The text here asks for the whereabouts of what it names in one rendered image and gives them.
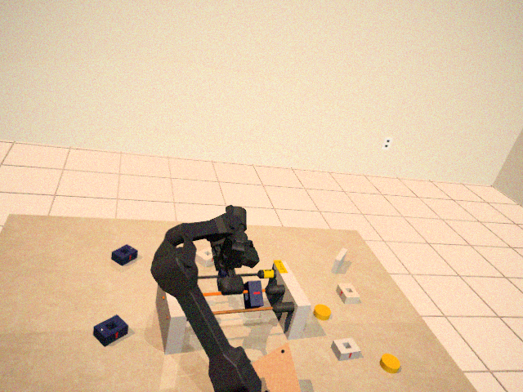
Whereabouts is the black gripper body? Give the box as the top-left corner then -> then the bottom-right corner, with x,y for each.
210,238 -> 245,296

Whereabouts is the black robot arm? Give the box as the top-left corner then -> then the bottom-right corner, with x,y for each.
150,204 -> 262,392

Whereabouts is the short orange and brown cylinder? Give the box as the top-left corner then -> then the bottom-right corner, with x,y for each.
380,354 -> 400,374
313,305 -> 331,320

